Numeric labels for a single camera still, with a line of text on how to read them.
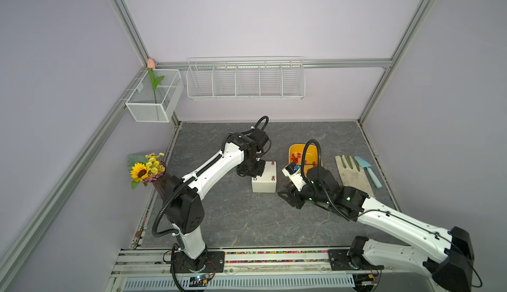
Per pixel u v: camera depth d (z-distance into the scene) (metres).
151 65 0.89
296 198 0.63
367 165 0.99
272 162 0.89
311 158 1.04
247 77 0.98
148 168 0.71
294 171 0.63
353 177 0.96
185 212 0.45
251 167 0.69
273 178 0.85
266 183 0.85
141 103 0.79
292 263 0.75
